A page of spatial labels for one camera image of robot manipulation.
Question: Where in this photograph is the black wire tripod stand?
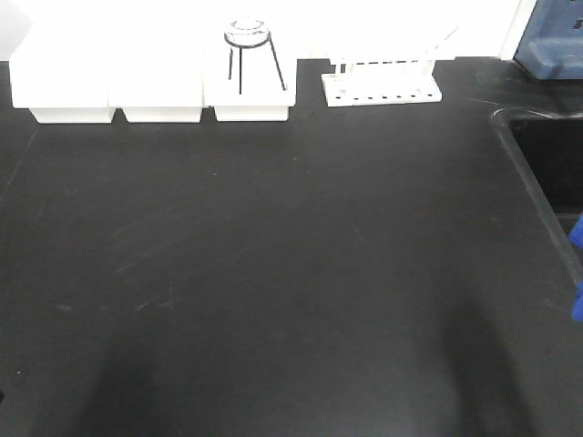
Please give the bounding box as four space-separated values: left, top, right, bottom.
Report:
223 29 288 96

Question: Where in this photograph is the white test tube rack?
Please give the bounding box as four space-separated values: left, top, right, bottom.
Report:
321 56 444 108

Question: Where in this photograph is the white plastic bin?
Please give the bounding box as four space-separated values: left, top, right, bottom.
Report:
202 45 298 123
107 45 204 124
8 26 115 125

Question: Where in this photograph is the blue cloth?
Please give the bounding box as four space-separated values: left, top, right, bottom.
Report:
568 212 583 323

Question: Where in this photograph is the blue pegboard drying rack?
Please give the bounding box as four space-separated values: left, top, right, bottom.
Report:
513 0 583 81

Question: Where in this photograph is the black sink basin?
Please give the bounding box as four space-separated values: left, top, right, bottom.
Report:
490 107 583 292

